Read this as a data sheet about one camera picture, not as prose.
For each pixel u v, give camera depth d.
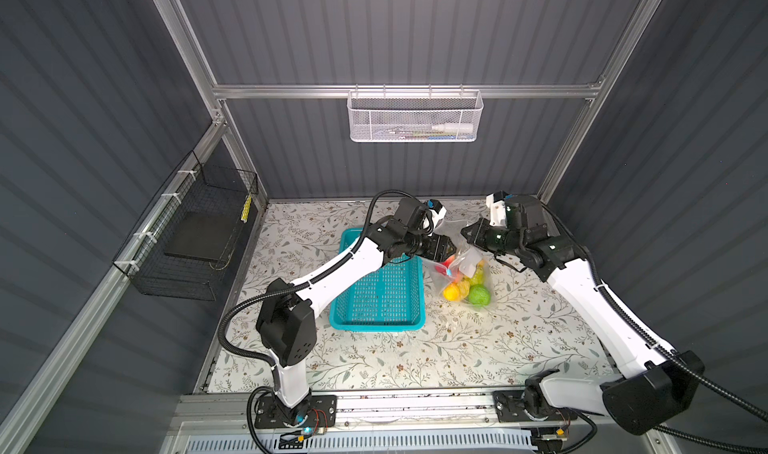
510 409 0.74
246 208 0.83
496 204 0.69
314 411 0.73
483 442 0.77
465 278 0.89
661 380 0.38
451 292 0.85
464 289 0.88
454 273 0.75
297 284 0.48
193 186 0.78
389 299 0.94
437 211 0.72
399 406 0.75
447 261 0.73
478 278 0.92
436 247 0.69
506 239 0.62
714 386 0.36
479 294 0.87
